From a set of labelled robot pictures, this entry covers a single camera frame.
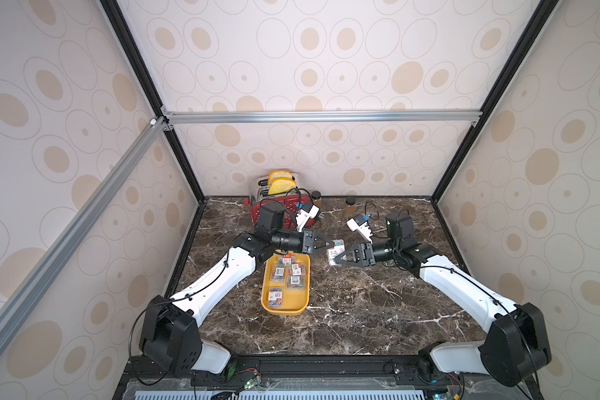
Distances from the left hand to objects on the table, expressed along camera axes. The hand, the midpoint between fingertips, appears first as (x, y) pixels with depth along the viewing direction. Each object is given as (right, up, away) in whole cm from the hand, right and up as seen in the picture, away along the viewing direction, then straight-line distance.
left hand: (335, 248), depth 68 cm
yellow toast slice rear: (-19, +26, +32) cm, 46 cm away
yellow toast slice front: (-18, +21, +29) cm, 40 cm away
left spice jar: (-4, +18, +41) cm, 45 cm away
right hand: (+1, -6, +1) cm, 6 cm away
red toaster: (-14, +15, +31) cm, 37 cm away
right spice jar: (+11, +16, +38) cm, 43 cm away
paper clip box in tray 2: (-12, -11, +26) cm, 31 cm away
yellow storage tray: (-15, -16, +22) cm, 32 cm away
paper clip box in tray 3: (-18, -12, +25) cm, 33 cm away
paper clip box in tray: (-18, -19, +18) cm, 32 cm away
